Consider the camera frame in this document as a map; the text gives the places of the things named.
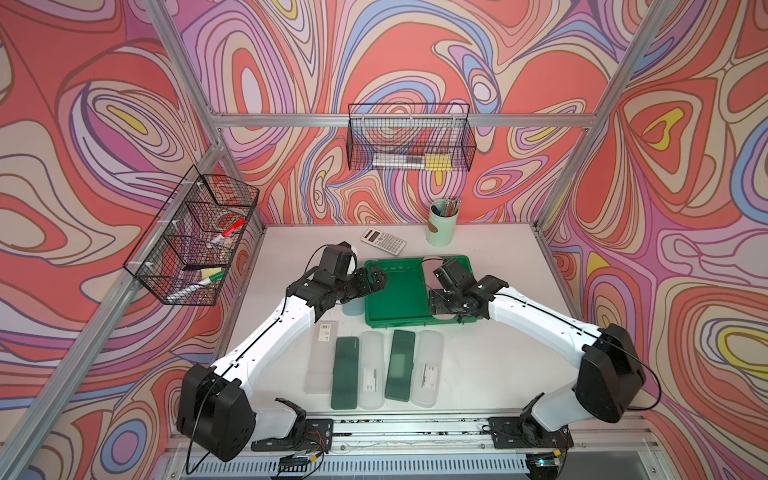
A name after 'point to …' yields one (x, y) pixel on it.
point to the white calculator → (383, 241)
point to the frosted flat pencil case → (321, 358)
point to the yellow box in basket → (438, 162)
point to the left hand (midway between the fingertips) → (379, 281)
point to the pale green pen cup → (441, 230)
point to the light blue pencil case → (355, 307)
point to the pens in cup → (448, 209)
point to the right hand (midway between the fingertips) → (443, 309)
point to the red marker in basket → (241, 222)
